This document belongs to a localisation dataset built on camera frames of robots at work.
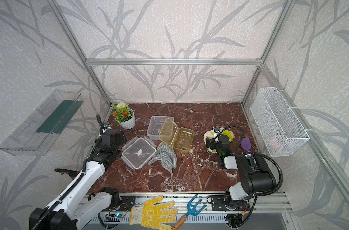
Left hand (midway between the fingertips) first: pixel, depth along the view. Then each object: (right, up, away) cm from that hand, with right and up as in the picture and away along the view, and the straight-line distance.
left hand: (112, 134), depth 81 cm
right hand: (+62, -2, +14) cm, 63 cm away
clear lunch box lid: (+10, -13, +13) cm, 21 cm away
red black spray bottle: (-15, -19, -10) cm, 26 cm away
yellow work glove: (+25, -39, -11) cm, 47 cm away
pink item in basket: (+88, -4, -7) cm, 88 cm away
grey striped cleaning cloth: (+30, -14, +5) cm, 34 cm away
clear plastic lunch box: (+19, +3, +27) cm, 33 cm away
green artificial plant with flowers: (-1, +13, +13) cm, 19 cm away
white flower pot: (+2, +5, +19) cm, 20 cm away
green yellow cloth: (+58, -2, +15) cm, 61 cm away
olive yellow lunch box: (+41, -6, +18) cm, 45 cm away
